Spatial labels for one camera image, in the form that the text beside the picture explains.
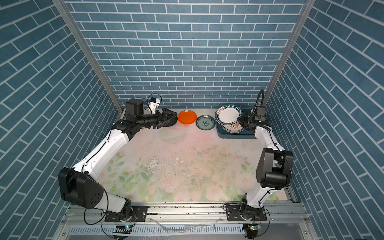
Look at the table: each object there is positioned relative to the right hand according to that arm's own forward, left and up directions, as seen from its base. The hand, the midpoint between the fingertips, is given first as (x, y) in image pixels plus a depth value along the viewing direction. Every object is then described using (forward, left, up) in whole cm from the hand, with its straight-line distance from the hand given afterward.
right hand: (237, 116), depth 92 cm
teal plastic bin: (-1, -9, -18) cm, 20 cm away
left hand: (-16, +35, +13) cm, 41 cm away
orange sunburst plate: (+4, -1, -17) cm, 17 cm away
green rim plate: (+5, +5, -5) cm, 8 cm away
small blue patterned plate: (+8, +20, -18) cm, 28 cm away
